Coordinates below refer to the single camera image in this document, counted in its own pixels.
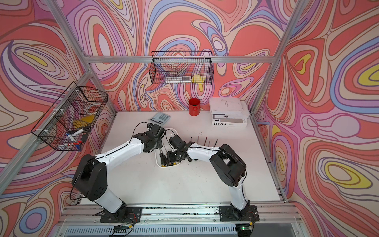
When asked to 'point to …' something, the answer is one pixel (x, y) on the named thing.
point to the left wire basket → (65, 125)
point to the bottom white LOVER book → (229, 123)
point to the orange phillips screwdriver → (198, 139)
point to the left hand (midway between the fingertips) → (158, 143)
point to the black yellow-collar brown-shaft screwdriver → (208, 143)
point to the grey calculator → (159, 118)
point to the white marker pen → (70, 135)
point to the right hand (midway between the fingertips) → (170, 162)
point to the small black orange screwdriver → (191, 138)
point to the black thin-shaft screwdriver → (166, 160)
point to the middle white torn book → (231, 116)
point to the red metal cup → (194, 106)
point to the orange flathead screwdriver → (215, 143)
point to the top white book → (228, 108)
